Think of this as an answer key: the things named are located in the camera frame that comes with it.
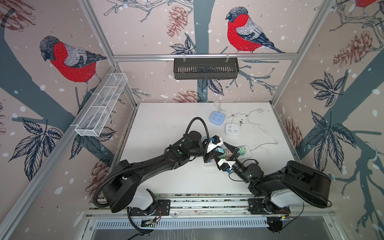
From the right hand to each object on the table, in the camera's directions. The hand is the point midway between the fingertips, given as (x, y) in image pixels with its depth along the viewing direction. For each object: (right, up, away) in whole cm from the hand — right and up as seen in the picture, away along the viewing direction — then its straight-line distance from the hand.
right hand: (220, 148), depth 76 cm
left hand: (0, 0, -3) cm, 3 cm away
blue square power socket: (+3, +15, +32) cm, 35 cm away
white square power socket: (+13, +8, +28) cm, 32 cm away
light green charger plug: (+15, -4, +11) cm, 19 cm away
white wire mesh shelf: (-63, +14, -4) cm, 64 cm away
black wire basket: (-5, +51, +28) cm, 59 cm away
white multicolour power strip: (+19, -7, +15) cm, 25 cm away
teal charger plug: (+1, 0, -2) cm, 2 cm away
